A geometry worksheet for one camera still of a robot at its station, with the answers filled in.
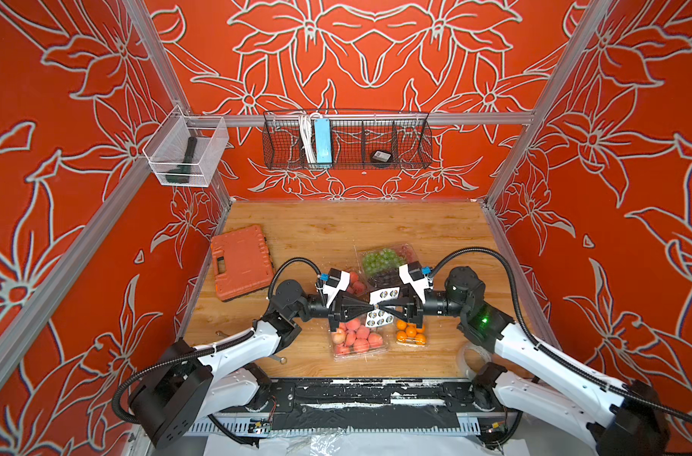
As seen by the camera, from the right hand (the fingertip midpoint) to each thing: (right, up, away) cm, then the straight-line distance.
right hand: (379, 300), depth 65 cm
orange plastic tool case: (-44, +5, +31) cm, 54 cm away
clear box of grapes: (+3, +4, +25) cm, 26 cm away
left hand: (-2, -2, 0) cm, 3 cm away
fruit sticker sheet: (0, -4, +1) cm, 5 cm away
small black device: (+5, +42, +31) cm, 52 cm away
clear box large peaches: (-6, -15, +14) cm, 22 cm away
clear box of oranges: (+11, -15, +17) cm, 25 cm away
